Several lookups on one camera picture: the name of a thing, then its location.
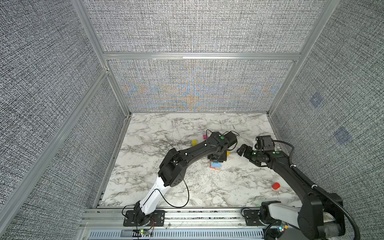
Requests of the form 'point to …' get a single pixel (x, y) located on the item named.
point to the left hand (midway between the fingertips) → (219, 161)
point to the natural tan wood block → (217, 168)
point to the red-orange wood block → (212, 167)
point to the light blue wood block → (215, 164)
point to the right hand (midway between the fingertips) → (243, 153)
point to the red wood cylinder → (276, 186)
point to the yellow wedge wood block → (228, 153)
